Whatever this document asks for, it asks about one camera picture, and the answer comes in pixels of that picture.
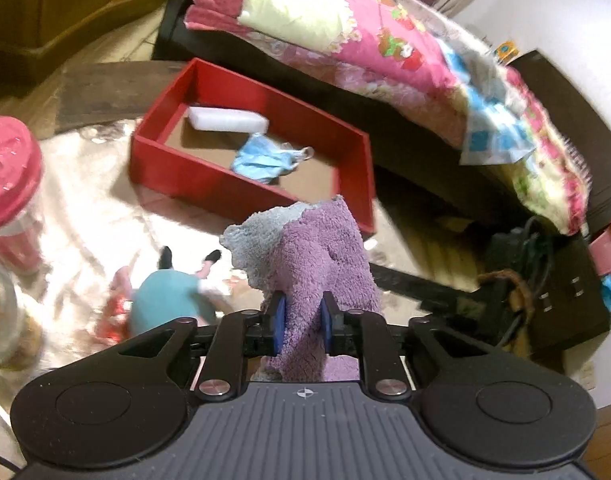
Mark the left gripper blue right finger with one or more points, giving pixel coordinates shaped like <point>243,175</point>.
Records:
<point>326,320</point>

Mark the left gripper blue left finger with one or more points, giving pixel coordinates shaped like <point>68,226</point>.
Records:
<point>278,306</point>

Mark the purple grey fluffy cloth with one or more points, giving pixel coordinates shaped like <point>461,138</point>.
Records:
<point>304,251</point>

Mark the teal pig plush toy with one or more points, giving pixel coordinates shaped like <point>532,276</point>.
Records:
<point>166,294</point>

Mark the blue face mask in tray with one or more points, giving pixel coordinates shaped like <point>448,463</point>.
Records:
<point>262,160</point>

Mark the red cardboard tray box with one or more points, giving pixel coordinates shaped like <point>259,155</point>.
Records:
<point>233,146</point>

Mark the white foam block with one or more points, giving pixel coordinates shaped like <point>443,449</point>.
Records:
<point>226,120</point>

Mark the black bag on floor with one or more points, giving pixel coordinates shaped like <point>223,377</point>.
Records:
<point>568,308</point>

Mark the checkered blue white blanket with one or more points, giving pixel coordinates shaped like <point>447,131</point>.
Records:
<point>496,133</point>

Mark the clear glass jar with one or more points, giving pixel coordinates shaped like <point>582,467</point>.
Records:
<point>19,334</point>

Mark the pink lid plastic jar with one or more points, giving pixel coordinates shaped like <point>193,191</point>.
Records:
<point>21,220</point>

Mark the pink floral quilt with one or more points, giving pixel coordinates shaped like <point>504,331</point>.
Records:
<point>388,50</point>

